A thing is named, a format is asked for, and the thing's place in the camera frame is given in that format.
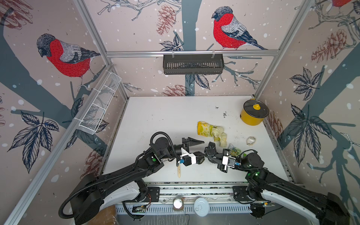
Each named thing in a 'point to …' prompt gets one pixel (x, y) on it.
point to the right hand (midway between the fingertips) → (208, 151)
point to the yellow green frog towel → (206, 130)
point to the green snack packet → (234, 151)
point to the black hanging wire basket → (191, 63)
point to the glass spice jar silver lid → (178, 204)
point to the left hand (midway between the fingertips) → (204, 144)
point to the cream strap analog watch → (251, 140)
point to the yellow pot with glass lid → (253, 111)
